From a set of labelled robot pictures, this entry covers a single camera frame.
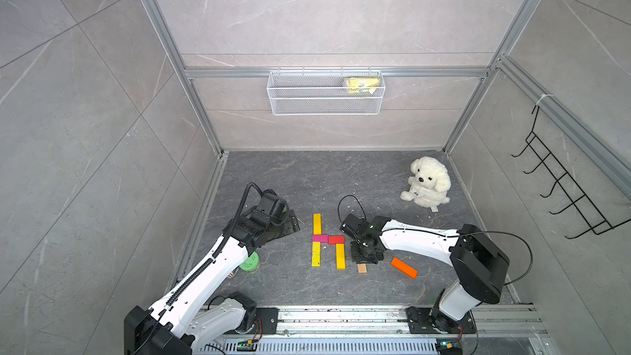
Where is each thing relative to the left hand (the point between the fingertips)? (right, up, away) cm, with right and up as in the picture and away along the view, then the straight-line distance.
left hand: (291, 219), depth 78 cm
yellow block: (+17, -15, +7) cm, 23 cm away
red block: (+15, -10, +12) cm, 22 cm away
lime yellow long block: (+8, -14, +8) cm, 18 cm away
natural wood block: (+24, -18, +5) cm, 30 cm away
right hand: (+23, -15, +7) cm, 29 cm away
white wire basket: (+10, +49, +22) cm, 54 cm away
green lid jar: (-14, -15, +3) cm, 21 cm away
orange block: (+39, -18, +5) cm, 43 cm away
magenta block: (+10, -9, +13) cm, 18 cm away
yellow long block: (+8, -5, +15) cm, 18 cm away
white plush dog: (+51, +10, +12) cm, 53 cm away
